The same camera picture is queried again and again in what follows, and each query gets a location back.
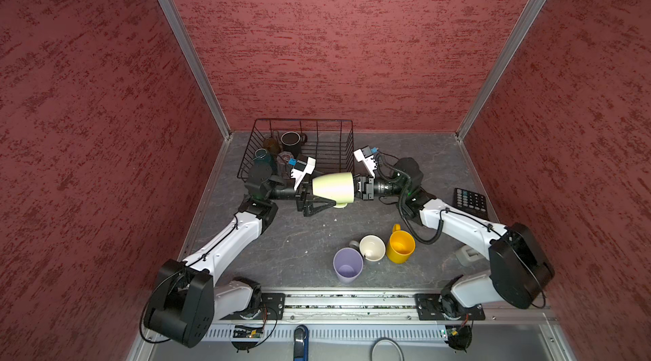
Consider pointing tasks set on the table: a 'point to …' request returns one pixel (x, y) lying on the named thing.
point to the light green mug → (336, 186)
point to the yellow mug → (400, 245)
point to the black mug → (292, 141)
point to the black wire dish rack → (331, 142)
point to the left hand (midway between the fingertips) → (333, 194)
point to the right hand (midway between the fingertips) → (336, 193)
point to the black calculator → (470, 202)
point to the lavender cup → (347, 263)
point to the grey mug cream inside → (373, 247)
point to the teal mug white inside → (263, 157)
